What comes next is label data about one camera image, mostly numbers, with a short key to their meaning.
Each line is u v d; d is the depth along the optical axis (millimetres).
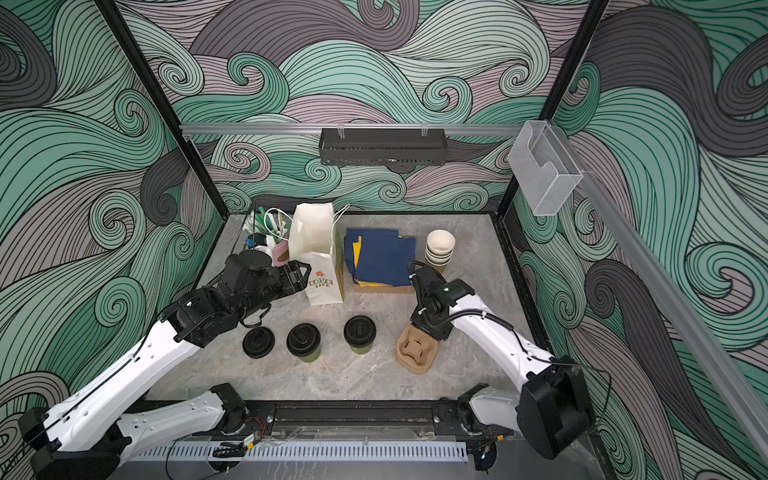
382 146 969
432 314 583
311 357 779
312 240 1006
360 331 762
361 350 794
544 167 783
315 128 934
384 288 931
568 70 799
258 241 590
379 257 1010
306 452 761
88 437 383
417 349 799
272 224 952
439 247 942
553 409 390
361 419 746
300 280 610
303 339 747
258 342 838
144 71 800
